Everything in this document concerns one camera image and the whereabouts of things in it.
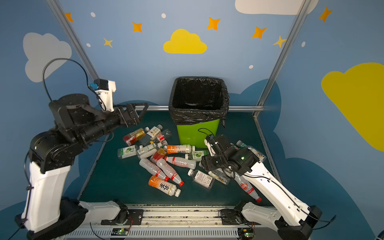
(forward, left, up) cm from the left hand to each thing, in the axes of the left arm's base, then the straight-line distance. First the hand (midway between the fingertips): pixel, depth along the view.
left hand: (141, 104), depth 51 cm
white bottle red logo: (-13, -48, -48) cm, 69 cm away
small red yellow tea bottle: (+7, +3, -48) cm, 49 cm away
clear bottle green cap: (-7, -34, -48) cm, 59 cm away
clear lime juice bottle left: (+9, +25, -50) cm, 56 cm away
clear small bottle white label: (-8, -23, -49) cm, 55 cm away
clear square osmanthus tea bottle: (+26, +9, -48) cm, 55 cm away
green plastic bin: (+20, -19, -44) cm, 52 cm away
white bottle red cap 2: (0, -1, -48) cm, 48 cm away
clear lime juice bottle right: (+7, -21, -49) cm, 54 cm away
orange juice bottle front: (-12, -3, -48) cm, 50 cm away
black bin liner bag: (+38, -18, -29) cm, 52 cm away
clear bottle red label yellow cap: (+24, +1, -49) cm, 55 cm away
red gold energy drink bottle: (+20, +23, -48) cm, 57 cm away
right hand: (-5, -25, -29) cm, 39 cm away
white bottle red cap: (-3, +5, -48) cm, 48 cm away
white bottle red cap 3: (+2, -11, -48) cm, 50 cm away
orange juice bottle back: (+11, -10, -48) cm, 50 cm away
